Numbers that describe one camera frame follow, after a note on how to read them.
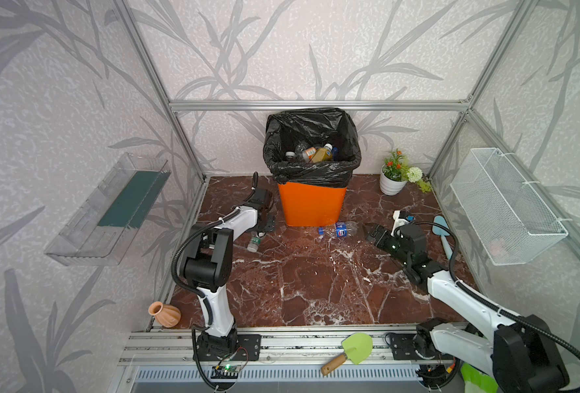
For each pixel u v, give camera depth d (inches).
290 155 39.1
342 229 38.0
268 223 35.4
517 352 15.8
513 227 24.3
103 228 26.0
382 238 29.1
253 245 36.8
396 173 41.7
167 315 28.6
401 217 30.1
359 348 29.2
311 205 36.6
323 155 33.9
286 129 35.9
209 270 19.8
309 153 35.8
